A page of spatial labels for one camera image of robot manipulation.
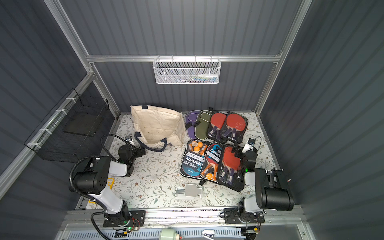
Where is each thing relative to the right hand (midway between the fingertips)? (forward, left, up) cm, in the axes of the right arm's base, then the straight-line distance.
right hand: (246, 143), depth 89 cm
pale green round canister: (-45, +41, -1) cm, 61 cm away
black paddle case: (+11, +14, -8) cm, 19 cm away
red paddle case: (+20, +2, -8) cm, 22 cm away
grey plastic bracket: (-26, +34, -7) cm, 43 cm away
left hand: (+2, +69, -6) cm, 69 cm away
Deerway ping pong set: (-6, +32, -8) cm, 34 cm away
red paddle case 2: (-17, +11, -6) cm, 21 cm away
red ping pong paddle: (+26, +14, -8) cm, 31 cm away
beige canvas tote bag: (+18, +58, -7) cm, 61 cm away
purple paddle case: (+30, +34, -8) cm, 46 cm away
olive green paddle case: (+28, +24, -6) cm, 37 cm away
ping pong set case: (-11, +22, -8) cm, 26 cm away
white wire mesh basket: (+55, +38, +16) cm, 68 cm away
